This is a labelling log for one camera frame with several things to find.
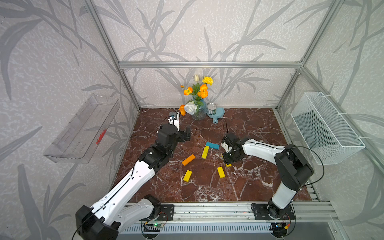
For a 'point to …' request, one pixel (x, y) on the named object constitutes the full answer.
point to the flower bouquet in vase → (197, 106)
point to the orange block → (188, 160)
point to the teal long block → (213, 145)
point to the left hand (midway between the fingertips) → (181, 124)
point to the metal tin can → (211, 108)
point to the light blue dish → (220, 113)
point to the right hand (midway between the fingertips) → (225, 159)
